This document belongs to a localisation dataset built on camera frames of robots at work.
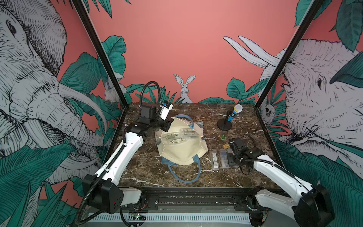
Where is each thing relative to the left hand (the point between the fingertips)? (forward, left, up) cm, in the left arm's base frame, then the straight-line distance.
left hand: (173, 117), depth 77 cm
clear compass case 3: (+3, -9, -21) cm, 23 cm away
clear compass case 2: (+1, 0, -24) cm, 24 cm away
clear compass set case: (-15, -25, -26) cm, 39 cm away
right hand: (-15, -34, -20) cm, 43 cm away
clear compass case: (-14, -32, -28) cm, 45 cm away
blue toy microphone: (+10, -41, -5) cm, 43 cm away
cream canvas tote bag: (-3, -5, -26) cm, 26 cm away
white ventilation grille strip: (-44, -13, -27) cm, 54 cm away
